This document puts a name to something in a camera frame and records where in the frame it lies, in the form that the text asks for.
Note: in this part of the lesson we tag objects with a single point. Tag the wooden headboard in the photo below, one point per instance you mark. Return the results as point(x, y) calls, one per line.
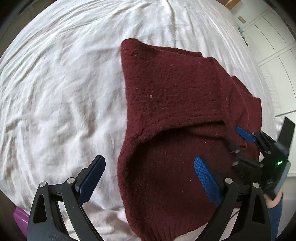
point(229, 4)

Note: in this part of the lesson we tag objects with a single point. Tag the white wardrobe doors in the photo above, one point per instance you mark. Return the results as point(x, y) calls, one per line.
point(273, 47)

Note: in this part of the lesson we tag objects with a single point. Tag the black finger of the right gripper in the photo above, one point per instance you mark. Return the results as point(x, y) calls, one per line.
point(246, 169)

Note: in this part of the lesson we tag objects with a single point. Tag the dark red knit sweater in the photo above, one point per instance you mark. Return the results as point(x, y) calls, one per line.
point(180, 105)

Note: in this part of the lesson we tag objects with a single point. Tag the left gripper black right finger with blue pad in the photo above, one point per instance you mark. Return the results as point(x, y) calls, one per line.
point(252, 222)

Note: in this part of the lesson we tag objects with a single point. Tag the person's right hand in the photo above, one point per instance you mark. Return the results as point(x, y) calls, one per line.
point(271, 203)

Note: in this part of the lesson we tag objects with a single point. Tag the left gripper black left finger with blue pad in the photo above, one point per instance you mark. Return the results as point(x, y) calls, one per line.
point(46, 222)

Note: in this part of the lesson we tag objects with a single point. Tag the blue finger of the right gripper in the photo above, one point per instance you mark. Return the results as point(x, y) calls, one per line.
point(263, 141)

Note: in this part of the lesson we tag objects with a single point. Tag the purple object at bedside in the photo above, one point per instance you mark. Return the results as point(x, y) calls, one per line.
point(21, 219)

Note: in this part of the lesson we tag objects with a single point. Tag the white bed sheet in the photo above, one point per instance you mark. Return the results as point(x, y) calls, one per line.
point(63, 92)

